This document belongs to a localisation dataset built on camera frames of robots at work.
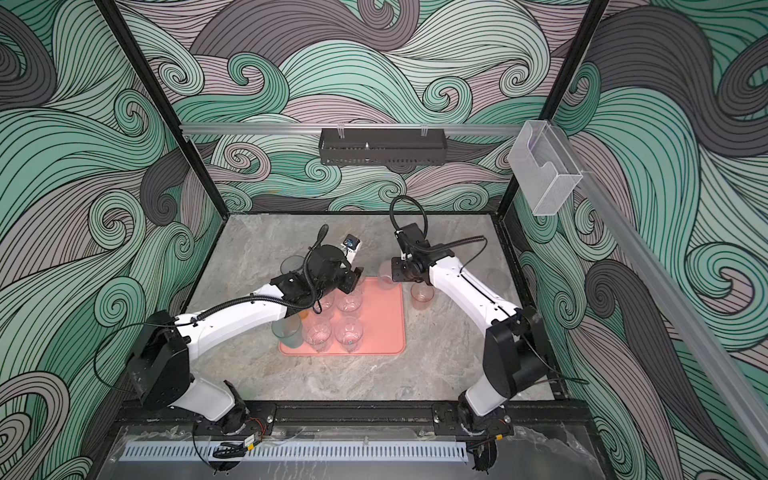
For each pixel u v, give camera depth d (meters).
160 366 0.42
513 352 0.43
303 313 0.61
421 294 0.96
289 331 0.87
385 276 0.93
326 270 0.62
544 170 0.79
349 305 0.93
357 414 0.75
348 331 0.87
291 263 0.90
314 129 0.93
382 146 0.95
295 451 0.70
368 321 0.89
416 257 0.61
